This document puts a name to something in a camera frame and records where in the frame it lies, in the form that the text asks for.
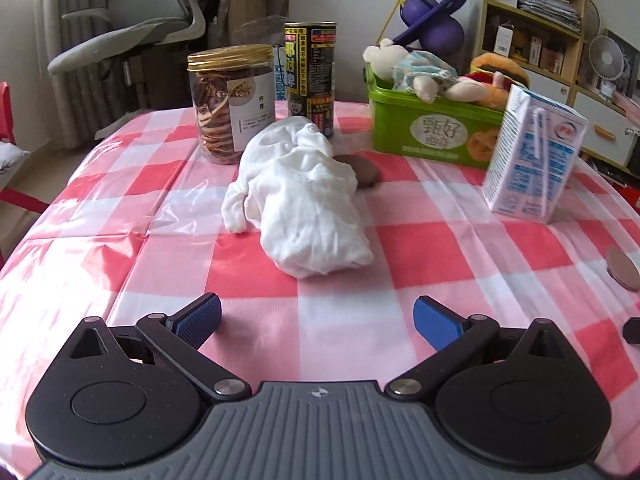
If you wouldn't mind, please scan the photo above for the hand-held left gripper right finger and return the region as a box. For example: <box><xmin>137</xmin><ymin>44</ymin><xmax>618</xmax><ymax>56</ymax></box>
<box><xmin>386</xmin><ymin>296</ymin><xmax>576</xmax><ymax>401</ymax></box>

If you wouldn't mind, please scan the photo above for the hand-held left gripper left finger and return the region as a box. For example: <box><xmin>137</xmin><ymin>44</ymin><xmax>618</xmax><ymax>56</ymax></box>
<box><xmin>60</xmin><ymin>292</ymin><xmax>252</xmax><ymax>403</ymax></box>

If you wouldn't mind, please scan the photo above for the white cloth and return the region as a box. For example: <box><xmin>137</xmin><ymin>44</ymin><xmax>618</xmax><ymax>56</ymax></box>
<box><xmin>221</xmin><ymin>115</ymin><xmax>375</xmax><ymax>277</ymax></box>

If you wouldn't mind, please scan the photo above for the green plastic bin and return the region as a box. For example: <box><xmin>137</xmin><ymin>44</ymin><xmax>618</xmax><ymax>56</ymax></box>
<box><xmin>365</xmin><ymin>62</ymin><xmax>507</xmax><ymax>170</ymax></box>

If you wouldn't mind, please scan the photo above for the burger plush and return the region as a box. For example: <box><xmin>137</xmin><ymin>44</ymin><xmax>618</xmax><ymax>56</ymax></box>
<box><xmin>469</xmin><ymin>52</ymin><xmax>531</xmax><ymax>112</ymax></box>

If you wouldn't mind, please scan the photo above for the rabbit doll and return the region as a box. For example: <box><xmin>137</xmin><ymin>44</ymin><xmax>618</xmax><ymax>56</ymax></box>
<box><xmin>362</xmin><ymin>38</ymin><xmax>462</xmax><ymax>104</ymax></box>

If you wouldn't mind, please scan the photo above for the pink white checked tablecloth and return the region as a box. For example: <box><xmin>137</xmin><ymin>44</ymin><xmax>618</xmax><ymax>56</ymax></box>
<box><xmin>0</xmin><ymin>99</ymin><xmax>640</xmax><ymax>477</ymax></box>

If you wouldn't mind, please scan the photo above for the blue white milk carton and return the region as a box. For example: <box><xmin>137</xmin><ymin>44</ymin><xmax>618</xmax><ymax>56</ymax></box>
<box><xmin>481</xmin><ymin>84</ymin><xmax>590</xmax><ymax>225</ymax></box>

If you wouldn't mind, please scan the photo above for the low wooden drawer cabinet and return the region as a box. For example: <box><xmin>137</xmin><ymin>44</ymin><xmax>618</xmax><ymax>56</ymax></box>
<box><xmin>569</xmin><ymin>84</ymin><xmax>637</xmax><ymax>169</ymax></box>

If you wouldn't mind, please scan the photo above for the brown round pebble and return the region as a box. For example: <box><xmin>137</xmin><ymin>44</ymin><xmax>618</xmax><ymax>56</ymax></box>
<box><xmin>332</xmin><ymin>154</ymin><xmax>381</xmax><ymax>190</ymax></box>

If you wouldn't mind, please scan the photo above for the white desk fan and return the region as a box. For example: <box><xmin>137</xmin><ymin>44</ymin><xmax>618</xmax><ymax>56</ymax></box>
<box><xmin>587</xmin><ymin>34</ymin><xmax>627</xmax><ymax>99</ymax></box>

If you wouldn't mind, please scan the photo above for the clear jar with gold lid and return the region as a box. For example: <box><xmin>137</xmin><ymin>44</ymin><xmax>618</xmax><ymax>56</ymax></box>
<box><xmin>187</xmin><ymin>43</ymin><xmax>276</xmax><ymax>166</ymax></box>

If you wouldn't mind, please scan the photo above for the tall wooden shelf cabinet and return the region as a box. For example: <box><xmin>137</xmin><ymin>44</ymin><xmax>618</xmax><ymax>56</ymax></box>
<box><xmin>474</xmin><ymin>0</ymin><xmax>589</xmax><ymax>112</ymax></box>

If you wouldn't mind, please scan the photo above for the deer print cushion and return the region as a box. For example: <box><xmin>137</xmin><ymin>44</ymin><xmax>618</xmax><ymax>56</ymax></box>
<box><xmin>0</xmin><ymin>140</ymin><xmax>32</xmax><ymax>192</ymax></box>

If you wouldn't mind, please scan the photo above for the grey round fan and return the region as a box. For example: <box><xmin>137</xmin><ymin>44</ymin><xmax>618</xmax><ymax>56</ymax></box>
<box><xmin>581</xmin><ymin>0</ymin><xmax>602</xmax><ymax>44</ymax></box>

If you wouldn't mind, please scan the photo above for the beige curtain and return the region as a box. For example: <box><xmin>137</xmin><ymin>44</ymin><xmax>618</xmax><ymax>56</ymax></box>
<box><xmin>37</xmin><ymin>0</ymin><xmax>127</xmax><ymax>137</ymax></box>

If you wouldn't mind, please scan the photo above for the black drink can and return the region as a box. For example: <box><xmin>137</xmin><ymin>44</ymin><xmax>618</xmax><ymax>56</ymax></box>
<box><xmin>283</xmin><ymin>20</ymin><xmax>339</xmax><ymax>140</ymax></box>

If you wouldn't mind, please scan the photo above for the stack of papers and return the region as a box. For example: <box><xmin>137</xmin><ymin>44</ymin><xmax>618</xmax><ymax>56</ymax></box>
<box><xmin>516</xmin><ymin>0</ymin><xmax>584</xmax><ymax>22</ymax></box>

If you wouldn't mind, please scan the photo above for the red chair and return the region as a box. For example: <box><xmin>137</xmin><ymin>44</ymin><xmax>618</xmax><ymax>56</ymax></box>
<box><xmin>0</xmin><ymin>81</ymin><xmax>52</xmax><ymax>272</ymax></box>

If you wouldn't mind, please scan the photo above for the grey white office chair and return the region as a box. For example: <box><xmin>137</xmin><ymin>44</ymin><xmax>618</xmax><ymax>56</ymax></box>
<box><xmin>47</xmin><ymin>0</ymin><xmax>209</xmax><ymax>112</ymax></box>

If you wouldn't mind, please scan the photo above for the clear plastic bag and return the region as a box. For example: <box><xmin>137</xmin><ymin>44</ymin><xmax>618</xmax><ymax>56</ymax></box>
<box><xmin>234</xmin><ymin>14</ymin><xmax>287</xmax><ymax>50</ymax></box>

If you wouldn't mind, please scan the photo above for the purple bouncing ball toy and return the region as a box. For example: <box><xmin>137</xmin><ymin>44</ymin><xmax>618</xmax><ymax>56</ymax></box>
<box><xmin>391</xmin><ymin>0</ymin><xmax>469</xmax><ymax>64</ymax></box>

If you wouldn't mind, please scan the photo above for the yellow stick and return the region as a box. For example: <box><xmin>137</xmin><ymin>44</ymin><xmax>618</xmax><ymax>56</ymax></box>
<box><xmin>382</xmin><ymin>0</ymin><xmax>409</xmax><ymax>42</ymax></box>

